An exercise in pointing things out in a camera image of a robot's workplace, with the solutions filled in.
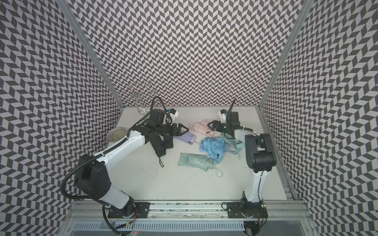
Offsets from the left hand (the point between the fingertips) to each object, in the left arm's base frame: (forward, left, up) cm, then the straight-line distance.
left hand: (184, 131), depth 81 cm
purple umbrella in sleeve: (+6, 0, -15) cm, 17 cm away
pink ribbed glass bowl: (+12, +52, -21) cm, 57 cm away
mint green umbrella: (-11, -8, -15) cm, 20 cm away
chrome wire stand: (+17, +28, +14) cm, 36 cm away
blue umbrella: (-3, -18, -13) cm, 22 cm away
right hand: (+12, -17, -12) cm, 24 cm away
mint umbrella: (+1, -30, -18) cm, 35 cm away
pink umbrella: (+15, -10, -16) cm, 24 cm away
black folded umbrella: (0, +17, -16) cm, 23 cm away
